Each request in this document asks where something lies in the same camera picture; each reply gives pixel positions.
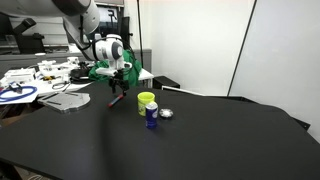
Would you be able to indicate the white equipment box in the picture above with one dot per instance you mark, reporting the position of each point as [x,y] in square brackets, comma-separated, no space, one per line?
[20,75]

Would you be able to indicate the black clip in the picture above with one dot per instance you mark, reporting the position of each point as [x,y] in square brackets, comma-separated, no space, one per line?
[16,87]

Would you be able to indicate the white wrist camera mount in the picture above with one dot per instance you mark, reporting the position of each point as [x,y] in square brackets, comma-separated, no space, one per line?
[108,71]

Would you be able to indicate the white paper sheet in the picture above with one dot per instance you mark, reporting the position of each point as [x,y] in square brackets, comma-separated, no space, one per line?
[26,99]

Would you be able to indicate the small round silver lid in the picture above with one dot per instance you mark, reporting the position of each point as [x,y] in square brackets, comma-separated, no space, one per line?
[166,113]

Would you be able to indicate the red and blue marker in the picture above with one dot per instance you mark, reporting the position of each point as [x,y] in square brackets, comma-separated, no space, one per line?
[115,101]

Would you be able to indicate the grey metal base plate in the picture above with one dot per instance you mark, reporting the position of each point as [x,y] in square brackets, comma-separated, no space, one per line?
[66,101]

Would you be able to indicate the green cloth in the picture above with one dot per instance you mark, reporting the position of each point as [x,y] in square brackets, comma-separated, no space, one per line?
[133,75]

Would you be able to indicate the black upright panel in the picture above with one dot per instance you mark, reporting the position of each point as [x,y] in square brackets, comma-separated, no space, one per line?
[126,28]

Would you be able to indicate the white plastic device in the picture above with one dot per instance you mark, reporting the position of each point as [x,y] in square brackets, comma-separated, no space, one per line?
[55,66]

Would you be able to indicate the slanted black pole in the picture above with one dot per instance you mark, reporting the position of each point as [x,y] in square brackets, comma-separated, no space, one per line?
[241,46]

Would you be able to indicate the blue drink can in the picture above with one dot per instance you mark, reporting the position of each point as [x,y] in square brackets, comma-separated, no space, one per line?
[151,116]

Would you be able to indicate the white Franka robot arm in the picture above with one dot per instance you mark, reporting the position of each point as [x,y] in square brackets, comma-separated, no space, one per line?
[66,10]

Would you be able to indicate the yellow-green mug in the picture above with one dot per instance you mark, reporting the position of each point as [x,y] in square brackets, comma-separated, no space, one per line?
[145,102]

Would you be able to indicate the white desk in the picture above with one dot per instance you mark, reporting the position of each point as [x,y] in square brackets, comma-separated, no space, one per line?
[46,87]

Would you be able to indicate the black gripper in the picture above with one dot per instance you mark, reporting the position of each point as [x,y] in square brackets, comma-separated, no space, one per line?
[119,79]

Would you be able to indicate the dark monitor screen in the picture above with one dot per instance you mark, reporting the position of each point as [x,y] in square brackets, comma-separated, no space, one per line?
[111,20]

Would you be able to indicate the grey partition counter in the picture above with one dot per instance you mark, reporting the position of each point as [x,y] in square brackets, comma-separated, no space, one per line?
[20,60]

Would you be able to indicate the black box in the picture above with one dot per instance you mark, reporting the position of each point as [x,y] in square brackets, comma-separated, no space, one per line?
[166,82]

